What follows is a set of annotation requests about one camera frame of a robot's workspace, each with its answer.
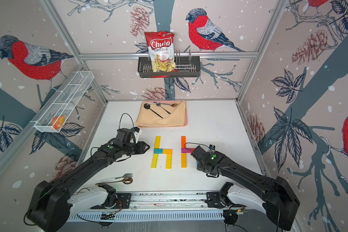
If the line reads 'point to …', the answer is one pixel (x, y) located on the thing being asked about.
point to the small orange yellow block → (166, 151)
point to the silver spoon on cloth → (158, 104)
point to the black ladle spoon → (147, 106)
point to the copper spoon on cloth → (173, 105)
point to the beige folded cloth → (147, 117)
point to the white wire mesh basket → (67, 100)
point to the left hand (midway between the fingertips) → (149, 144)
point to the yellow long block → (168, 161)
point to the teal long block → (197, 164)
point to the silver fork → (126, 175)
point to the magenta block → (184, 150)
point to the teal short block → (158, 151)
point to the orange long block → (183, 160)
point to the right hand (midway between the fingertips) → (203, 165)
